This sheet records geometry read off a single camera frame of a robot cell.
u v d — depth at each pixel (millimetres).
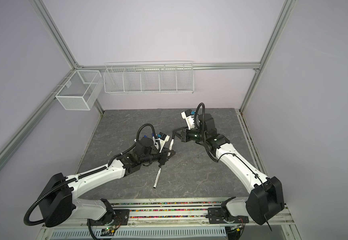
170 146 753
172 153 769
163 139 698
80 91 953
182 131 676
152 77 974
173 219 738
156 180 846
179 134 718
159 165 912
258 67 940
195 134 651
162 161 684
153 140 664
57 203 408
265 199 398
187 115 676
